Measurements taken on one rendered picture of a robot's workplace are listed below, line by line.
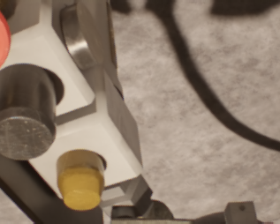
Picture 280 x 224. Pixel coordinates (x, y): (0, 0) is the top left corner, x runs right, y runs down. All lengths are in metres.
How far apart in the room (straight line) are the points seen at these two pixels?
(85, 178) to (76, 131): 0.04
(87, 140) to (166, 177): 0.82
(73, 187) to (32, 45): 0.12
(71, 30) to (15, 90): 0.06
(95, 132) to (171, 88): 0.64
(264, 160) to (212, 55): 0.33
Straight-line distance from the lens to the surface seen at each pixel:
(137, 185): 0.56
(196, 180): 1.32
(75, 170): 0.47
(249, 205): 0.57
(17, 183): 0.48
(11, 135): 0.40
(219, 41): 1.04
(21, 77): 0.41
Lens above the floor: 0.77
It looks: 43 degrees down
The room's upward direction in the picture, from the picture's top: 172 degrees clockwise
